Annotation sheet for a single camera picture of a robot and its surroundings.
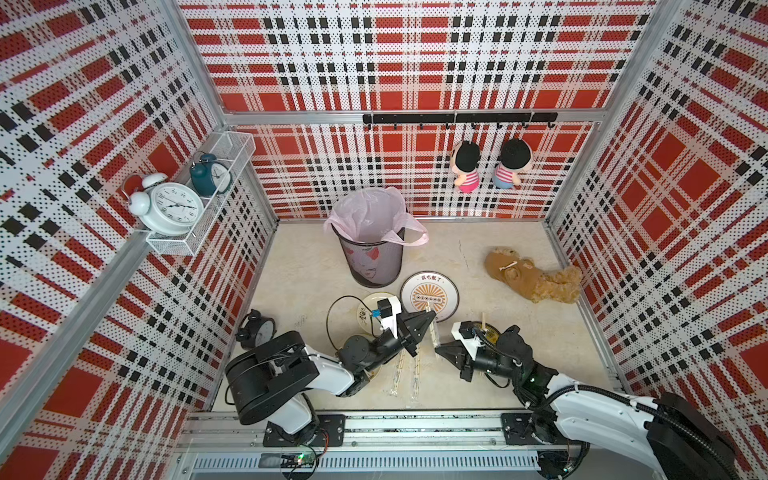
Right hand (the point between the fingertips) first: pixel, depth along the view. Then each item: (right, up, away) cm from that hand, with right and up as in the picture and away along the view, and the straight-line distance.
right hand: (442, 345), depth 76 cm
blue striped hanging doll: (+26, +54, +18) cm, 63 cm away
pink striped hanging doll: (+11, +54, +21) cm, 59 cm away
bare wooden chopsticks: (+15, +3, +15) cm, 21 cm away
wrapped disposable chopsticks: (-11, -10, +7) cm, 16 cm away
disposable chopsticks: (-3, +7, -6) cm, 9 cm away
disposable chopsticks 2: (-7, -13, +4) cm, 15 cm away
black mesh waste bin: (-19, +21, +12) cm, 31 cm away
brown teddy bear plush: (+38, +14, +13) cm, 43 cm away
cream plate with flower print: (-18, +9, -13) cm, 23 cm away
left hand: (-1, +9, -5) cm, 11 cm away
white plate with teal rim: (-1, +12, +25) cm, 28 cm away
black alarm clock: (-51, +2, +5) cm, 52 cm away
